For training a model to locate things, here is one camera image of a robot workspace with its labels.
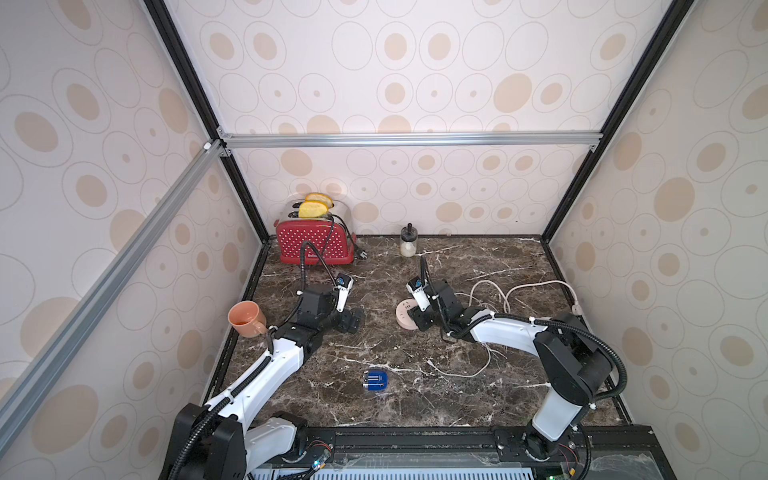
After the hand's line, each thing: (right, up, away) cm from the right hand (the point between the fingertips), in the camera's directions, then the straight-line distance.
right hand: (411, 313), depth 92 cm
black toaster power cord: (-17, +19, +21) cm, 33 cm away
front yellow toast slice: (-33, +34, +11) cm, 49 cm away
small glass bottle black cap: (0, +23, +17) cm, 29 cm away
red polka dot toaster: (-27, +25, +11) cm, 38 cm away
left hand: (-17, +4, -8) cm, 19 cm away
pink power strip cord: (+56, +1, +8) cm, 57 cm away
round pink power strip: (-3, -1, +3) cm, 4 cm away
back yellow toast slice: (-31, +39, +14) cm, 52 cm away
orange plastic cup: (-49, -1, -3) cm, 49 cm away
